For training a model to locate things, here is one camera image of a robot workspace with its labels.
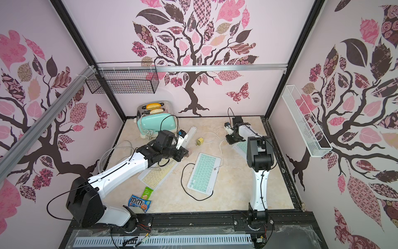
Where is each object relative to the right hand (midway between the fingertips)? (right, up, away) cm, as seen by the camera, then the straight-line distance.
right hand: (231, 141), depth 105 cm
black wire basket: (-67, +44, -1) cm, 80 cm away
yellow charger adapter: (-22, 0, -2) cm, 22 cm away
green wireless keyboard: (-20, -20, -16) cm, 32 cm away
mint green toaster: (-54, +11, -8) cm, 56 cm away
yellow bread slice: (-53, +24, -4) cm, 58 cm away
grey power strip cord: (-86, -5, +4) cm, 87 cm away
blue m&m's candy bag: (-55, -30, -26) cm, 67 cm away
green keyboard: (+6, -4, -2) cm, 8 cm away
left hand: (-29, -5, -24) cm, 38 cm away
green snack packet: (-51, -27, -22) cm, 62 cm away
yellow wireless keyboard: (-49, -20, -15) cm, 55 cm away
